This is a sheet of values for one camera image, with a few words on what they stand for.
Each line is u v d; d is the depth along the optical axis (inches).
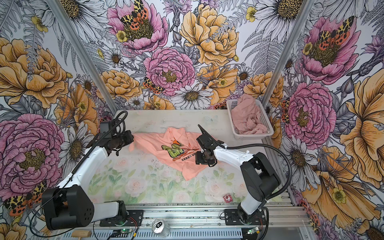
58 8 28.2
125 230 28.1
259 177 18.1
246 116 43.8
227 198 29.8
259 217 28.8
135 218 29.0
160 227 23.8
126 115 26.3
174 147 39.1
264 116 42.3
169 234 27.6
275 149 18.8
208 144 28.2
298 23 30.4
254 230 28.2
